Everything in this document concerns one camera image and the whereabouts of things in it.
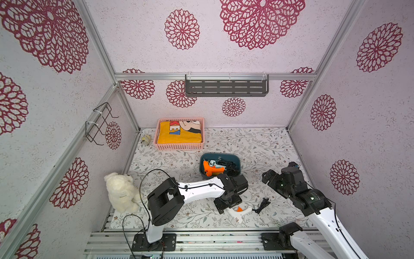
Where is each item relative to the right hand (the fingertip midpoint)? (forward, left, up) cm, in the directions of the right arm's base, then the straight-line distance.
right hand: (267, 176), depth 76 cm
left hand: (-11, +16, -13) cm, 23 cm away
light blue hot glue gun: (+15, +26, -12) cm, 32 cm away
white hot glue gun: (-12, +13, -16) cm, 24 cm away
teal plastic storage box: (+21, +13, -16) cm, 29 cm away
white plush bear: (-11, +66, +1) cm, 67 cm away
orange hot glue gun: (+8, +28, -9) cm, 30 cm away
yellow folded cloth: (+38, +49, -10) cm, 62 cm away
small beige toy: (+32, +71, -11) cm, 79 cm away
